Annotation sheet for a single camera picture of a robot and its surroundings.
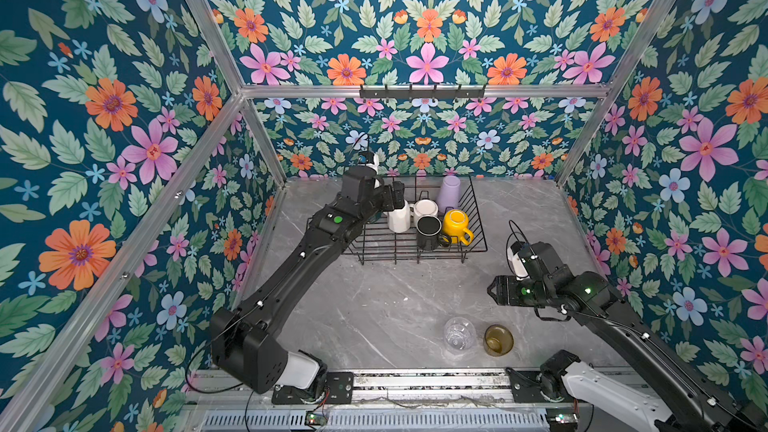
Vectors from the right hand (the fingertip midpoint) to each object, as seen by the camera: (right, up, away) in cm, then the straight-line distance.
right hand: (497, 288), depth 74 cm
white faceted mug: (-25, +16, +22) cm, 37 cm away
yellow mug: (-7, +15, +19) cm, 25 cm away
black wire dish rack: (-33, +10, +28) cm, 44 cm away
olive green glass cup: (+2, -16, +6) cm, 17 cm away
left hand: (-26, +28, 0) cm, 38 cm away
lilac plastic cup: (-9, +25, +26) cm, 37 cm away
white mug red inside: (-17, +20, +25) cm, 36 cm away
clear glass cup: (-8, -15, +8) cm, 19 cm away
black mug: (-16, +13, +17) cm, 27 cm away
